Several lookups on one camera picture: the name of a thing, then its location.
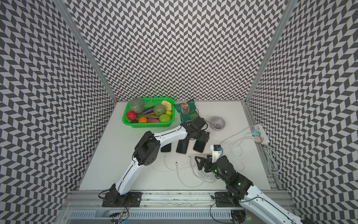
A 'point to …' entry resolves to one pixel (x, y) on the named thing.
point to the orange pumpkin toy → (142, 120)
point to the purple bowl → (217, 123)
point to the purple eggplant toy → (148, 111)
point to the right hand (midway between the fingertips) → (201, 159)
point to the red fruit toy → (131, 115)
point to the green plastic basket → (139, 104)
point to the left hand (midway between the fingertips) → (203, 137)
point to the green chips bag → (188, 111)
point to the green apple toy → (159, 109)
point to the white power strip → (259, 128)
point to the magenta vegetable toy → (153, 120)
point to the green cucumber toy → (147, 115)
